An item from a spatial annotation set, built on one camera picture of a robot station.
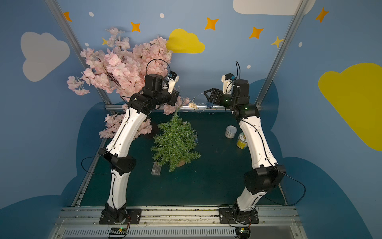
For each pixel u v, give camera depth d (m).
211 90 0.66
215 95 0.65
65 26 0.75
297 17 0.73
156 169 0.90
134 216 0.74
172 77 0.63
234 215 0.67
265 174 0.43
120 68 0.51
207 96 0.69
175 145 0.73
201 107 0.80
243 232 0.73
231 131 1.04
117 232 0.73
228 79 0.64
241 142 0.97
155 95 0.58
